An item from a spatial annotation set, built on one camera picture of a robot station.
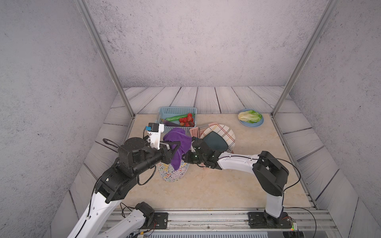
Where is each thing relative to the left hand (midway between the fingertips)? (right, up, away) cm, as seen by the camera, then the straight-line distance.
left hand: (181, 144), depth 58 cm
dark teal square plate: (+19, -3, +36) cm, 41 cm away
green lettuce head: (+47, +14, +53) cm, 72 cm away
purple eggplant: (-15, +8, +54) cm, 56 cm away
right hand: (-3, -11, +26) cm, 29 cm away
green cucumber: (-10, +13, +57) cm, 60 cm away
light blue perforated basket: (-18, +18, +61) cm, 66 cm away
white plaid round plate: (+25, +3, +41) cm, 48 cm away
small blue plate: (+48, +7, +54) cm, 72 cm away
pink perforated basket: (+7, +2, +48) cm, 48 cm away
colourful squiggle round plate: (-9, -21, +28) cm, 36 cm away
